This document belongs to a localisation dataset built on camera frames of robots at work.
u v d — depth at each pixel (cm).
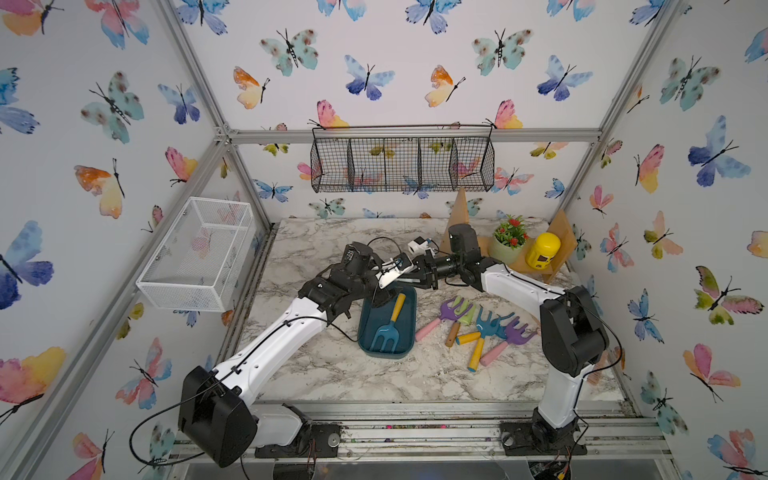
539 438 66
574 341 49
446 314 94
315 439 73
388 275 66
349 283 58
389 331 91
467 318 95
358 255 58
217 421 39
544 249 91
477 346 88
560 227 92
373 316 93
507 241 91
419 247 81
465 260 72
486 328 91
